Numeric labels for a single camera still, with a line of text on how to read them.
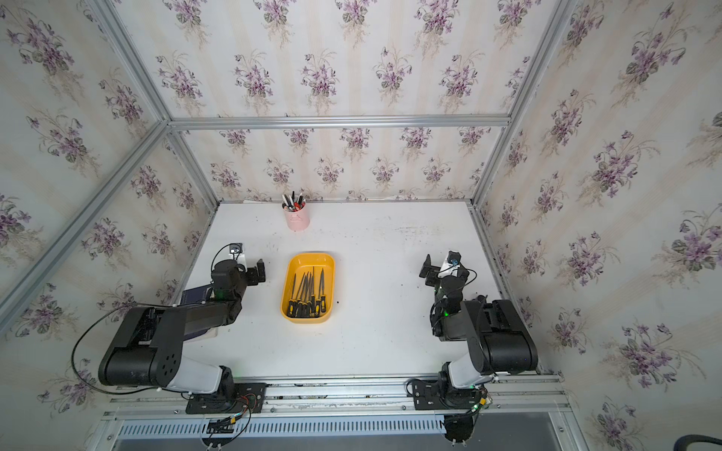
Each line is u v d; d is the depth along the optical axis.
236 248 0.79
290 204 1.08
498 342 0.45
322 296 0.93
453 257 0.75
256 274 0.84
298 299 0.91
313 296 0.91
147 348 0.44
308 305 0.88
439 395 0.73
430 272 0.82
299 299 0.91
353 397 0.75
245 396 0.73
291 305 0.88
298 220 1.05
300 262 0.95
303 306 0.87
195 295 0.93
